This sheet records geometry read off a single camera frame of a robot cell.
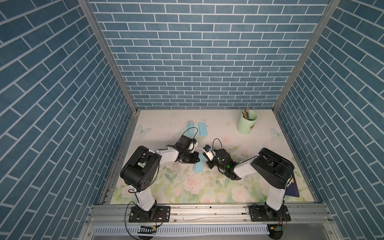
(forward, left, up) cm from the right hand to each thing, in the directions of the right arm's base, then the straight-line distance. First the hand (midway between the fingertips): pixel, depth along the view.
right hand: (205, 154), depth 93 cm
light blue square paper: (+3, +8, +20) cm, 22 cm away
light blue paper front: (-8, +3, -2) cm, 8 cm away
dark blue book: (-17, -49, -3) cm, 52 cm away
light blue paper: (+20, +2, -3) cm, 20 cm away
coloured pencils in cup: (+25, -25, +14) cm, 38 cm away
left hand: (-4, +2, -2) cm, 5 cm away
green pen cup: (+21, -27, +4) cm, 34 cm away
